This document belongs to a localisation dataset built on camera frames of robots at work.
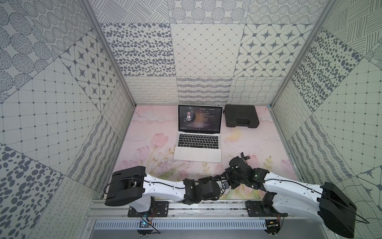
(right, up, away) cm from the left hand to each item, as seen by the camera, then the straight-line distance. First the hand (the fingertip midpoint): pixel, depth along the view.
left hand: (217, 181), depth 77 cm
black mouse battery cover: (+21, +8, +16) cm, 27 cm away
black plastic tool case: (+23, +35, +33) cm, 53 cm away
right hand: (+1, +1, +4) cm, 4 cm away
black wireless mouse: (+2, +3, -10) cm, 11 cm away
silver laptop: (-9, +26, +27) cm, 38 cm away
